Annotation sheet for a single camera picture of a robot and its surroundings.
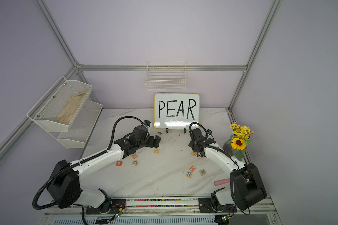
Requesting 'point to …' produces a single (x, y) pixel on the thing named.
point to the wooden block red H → (192, 168)
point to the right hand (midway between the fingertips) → (195, 145)
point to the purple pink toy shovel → (221, 182)
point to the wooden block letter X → (203, 172)
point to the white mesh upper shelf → (58, 108)
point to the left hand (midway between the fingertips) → (153, 139)
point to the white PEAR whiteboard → (176, 111)
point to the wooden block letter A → (194, 153)
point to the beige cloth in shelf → (65, 114)
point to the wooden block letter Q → (135, 162)
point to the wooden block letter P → (156, 151)
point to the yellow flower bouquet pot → (240, 139)
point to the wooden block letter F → (201, 158)
